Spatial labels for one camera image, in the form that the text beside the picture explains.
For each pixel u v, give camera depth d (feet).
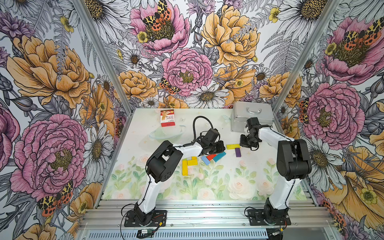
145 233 2.39
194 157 3.11
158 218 2.41
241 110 3.32
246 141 2.92
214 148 2.73
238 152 3.24
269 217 2.21
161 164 1.79
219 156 3.14
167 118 3.67
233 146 3.28
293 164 1.68
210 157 3.13
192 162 3.08
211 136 2.60
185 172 2.93
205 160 3.09
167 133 3.57
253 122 2.71
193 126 2.61
